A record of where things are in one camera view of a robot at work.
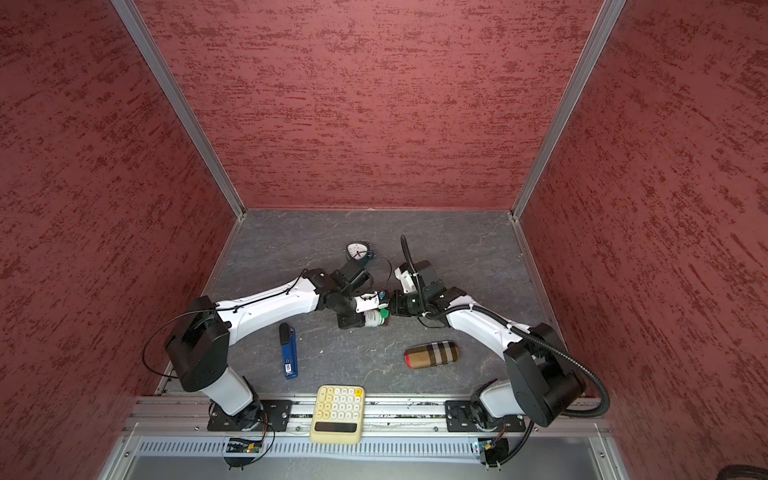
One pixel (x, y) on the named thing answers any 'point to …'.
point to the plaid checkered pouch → (436, 353)
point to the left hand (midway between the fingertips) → (357, 317)
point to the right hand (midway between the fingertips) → (384, 313)
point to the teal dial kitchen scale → (360, 251)
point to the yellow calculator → (338, 415)
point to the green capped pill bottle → (375, 318)
